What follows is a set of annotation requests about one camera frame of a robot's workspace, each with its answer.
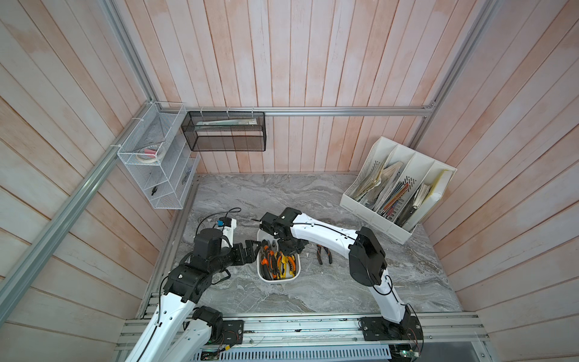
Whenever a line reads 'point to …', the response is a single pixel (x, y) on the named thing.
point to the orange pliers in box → (268, 262)
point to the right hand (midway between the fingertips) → (294, 248)
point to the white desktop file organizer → (394, 190)
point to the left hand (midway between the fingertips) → (250, 249)
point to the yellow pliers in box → (286, 265)
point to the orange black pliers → (319, 256)
